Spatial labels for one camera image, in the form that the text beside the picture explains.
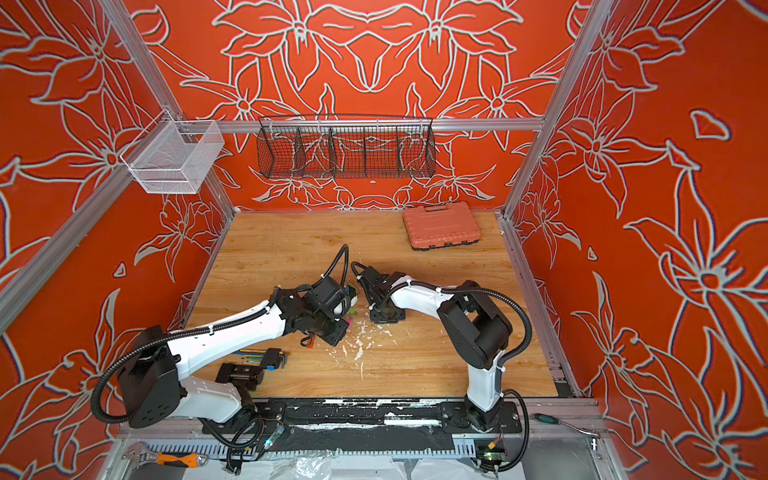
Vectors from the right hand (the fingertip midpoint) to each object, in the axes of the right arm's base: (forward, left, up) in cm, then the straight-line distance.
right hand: (380, 315), depth 91 cm
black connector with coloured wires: (-14, +31, +1) cm, 34 cm away
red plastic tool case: (+34, -20, +5) cm, 40 cm away
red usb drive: (-17, +15, +21) cm, 31 cm away
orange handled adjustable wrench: (-36, +56, +1) cm, 66 cm away
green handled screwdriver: (-27, -44, +1) cm, 51 cm away
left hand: (-8, +9, +8) cm, 14 cm away
